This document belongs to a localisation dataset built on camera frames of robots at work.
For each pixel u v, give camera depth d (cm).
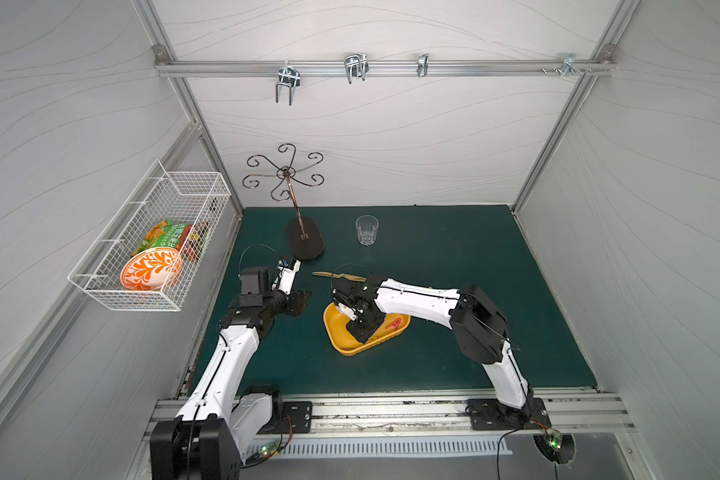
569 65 77
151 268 64
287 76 78
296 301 73
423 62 72
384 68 78
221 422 41
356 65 76
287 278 73
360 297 65
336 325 86
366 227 111
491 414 73
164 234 66
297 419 74
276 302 69
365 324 78
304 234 109
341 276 101
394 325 88
